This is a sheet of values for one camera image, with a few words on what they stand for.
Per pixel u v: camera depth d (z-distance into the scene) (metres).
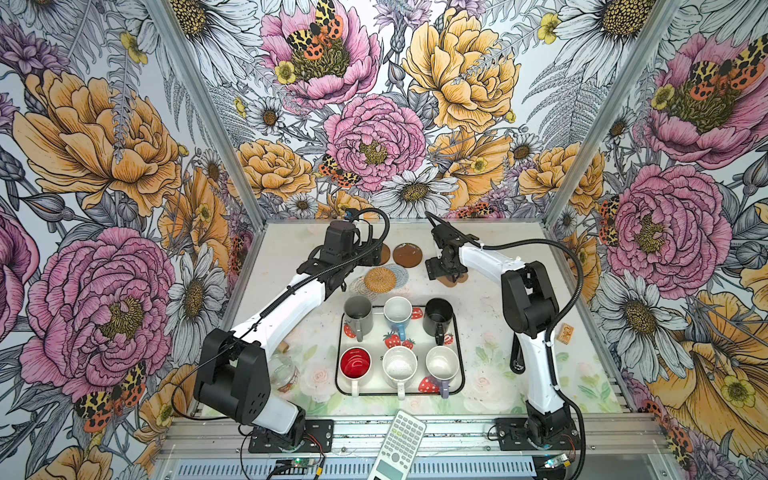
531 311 0.59
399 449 0.72
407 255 1.12
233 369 0.43
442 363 0.85
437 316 0.92
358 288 1.02
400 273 1.05
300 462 0.71
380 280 1.03
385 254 1.11
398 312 0.91
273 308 0.50
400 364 0.85
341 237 0.63
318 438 0.74
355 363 0.84
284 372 0.85
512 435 0.74
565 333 0.91
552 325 0.59
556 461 0.72
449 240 0.83
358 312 0.91
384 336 0.92
